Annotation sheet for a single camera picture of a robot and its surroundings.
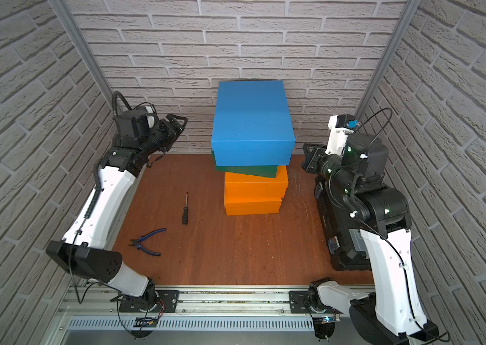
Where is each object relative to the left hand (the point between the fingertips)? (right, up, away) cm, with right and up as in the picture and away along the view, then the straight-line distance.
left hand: (189, 120), depth 70 cm
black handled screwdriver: (-10, -35, +27) cm, 46 cm away
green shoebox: (+26, -17, +10) cm, 32 cm away
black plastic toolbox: (+54, -41, +4) cm, 68 cm away
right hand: (+36, -10, -14) cm, 40 cm away
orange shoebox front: (+18, -24, +12) cm, 32 cm away
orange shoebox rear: (+21, -32, +19) cm, 43 cm away
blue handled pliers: (-26, -47, +17) cm, 56 cm away
